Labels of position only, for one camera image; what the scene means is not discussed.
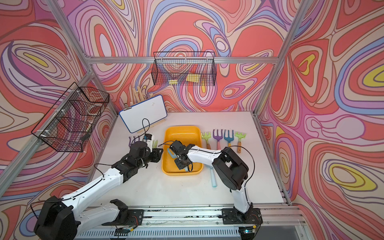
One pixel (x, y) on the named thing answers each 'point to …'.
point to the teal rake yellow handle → (229, 139)
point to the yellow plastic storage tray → (186, 135)
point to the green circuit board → (122, 231)
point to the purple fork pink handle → (218, 137)
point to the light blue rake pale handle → (213, 177)
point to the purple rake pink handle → (129, 144)
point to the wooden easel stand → (138, 95)
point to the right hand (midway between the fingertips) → (184, 166)
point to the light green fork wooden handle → (155, 144)
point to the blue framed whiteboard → (142, 115)
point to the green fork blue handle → (174, 155)
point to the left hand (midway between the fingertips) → (161, 150)
